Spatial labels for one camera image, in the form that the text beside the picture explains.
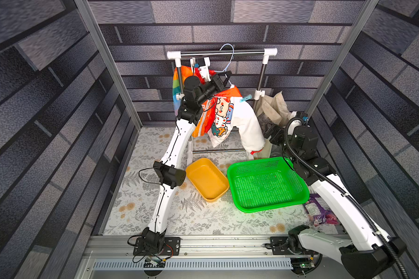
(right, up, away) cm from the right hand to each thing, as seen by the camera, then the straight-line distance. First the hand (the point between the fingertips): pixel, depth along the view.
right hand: (272, 124), depth 70 cm
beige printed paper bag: (+10, +12, +23) cm, 28 cm away
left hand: (-17, +21, -4) cm, 27 cm away
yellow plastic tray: (-27, -29, +25) cm, 47 cm away
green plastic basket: (+4, -30, +23) cm, 38 cm away
